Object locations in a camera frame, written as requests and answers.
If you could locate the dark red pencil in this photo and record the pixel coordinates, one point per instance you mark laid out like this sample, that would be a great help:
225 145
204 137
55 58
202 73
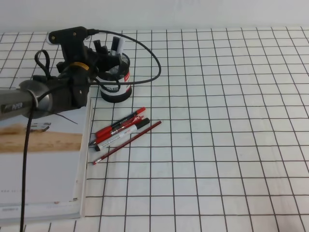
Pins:
127 142

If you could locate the red gel pen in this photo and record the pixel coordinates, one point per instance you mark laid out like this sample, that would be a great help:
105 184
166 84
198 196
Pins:
119 128

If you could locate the black mesh pen holder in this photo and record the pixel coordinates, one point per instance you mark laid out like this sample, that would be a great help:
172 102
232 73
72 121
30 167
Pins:
117 88

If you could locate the white pen in holder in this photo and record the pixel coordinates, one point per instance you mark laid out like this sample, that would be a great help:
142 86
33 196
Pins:
120 46

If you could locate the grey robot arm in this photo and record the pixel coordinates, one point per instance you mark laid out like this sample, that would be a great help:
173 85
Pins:
46 94

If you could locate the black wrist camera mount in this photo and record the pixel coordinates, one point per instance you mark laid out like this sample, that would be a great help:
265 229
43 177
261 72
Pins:
70 41

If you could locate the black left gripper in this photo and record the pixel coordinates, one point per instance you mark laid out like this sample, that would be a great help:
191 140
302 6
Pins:
82 64

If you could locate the white robot brochure book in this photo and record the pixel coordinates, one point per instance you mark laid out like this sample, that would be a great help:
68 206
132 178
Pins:
50 184

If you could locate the black-capped white marker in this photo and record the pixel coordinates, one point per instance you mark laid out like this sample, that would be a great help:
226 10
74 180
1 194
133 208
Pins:
121 134

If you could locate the red-capped black pen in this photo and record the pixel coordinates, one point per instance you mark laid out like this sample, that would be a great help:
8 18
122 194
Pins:
114 125

